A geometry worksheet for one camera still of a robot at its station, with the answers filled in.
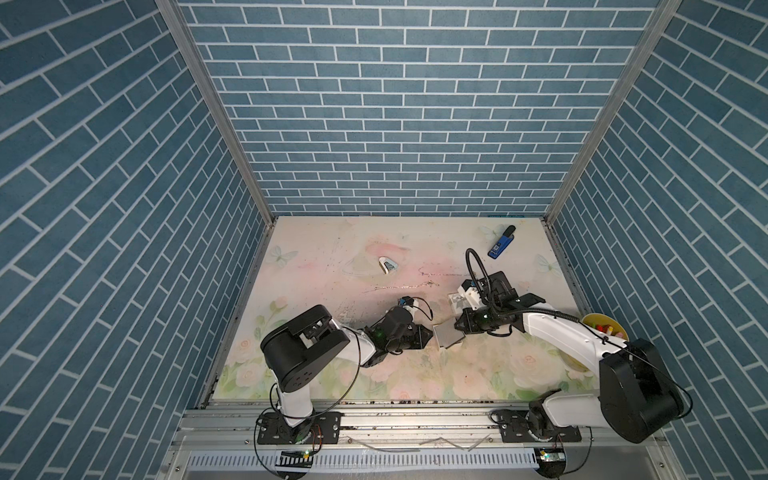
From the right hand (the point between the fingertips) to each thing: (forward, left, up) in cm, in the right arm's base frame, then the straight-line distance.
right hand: (458, 326), depth 86 cm
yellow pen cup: (0, -38, +7) cm, 39 cm away
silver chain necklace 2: (+16, +20, -6) cm, 26 cm away
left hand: (-3, +5, -4) cm, 7 cm away
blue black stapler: (+36, -19, -3) cm, 41 cm away
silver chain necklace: (+22, +9, -6) cm, 24 cm away
